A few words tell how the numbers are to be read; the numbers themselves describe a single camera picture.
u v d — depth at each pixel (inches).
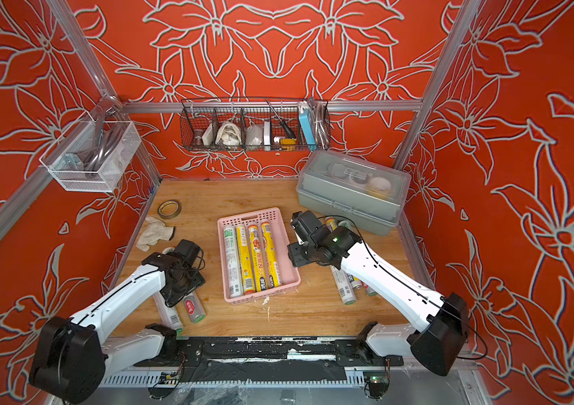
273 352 29.2
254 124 37.6
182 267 24.5
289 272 35.3
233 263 34.4
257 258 35.3
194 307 30.7
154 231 39.6
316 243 21.7
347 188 35.4
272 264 34.6
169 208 43.0
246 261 35.3
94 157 28.6
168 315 30.0
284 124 37.3
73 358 15.3
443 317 15.3
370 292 32.1
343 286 32.3
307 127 33.6
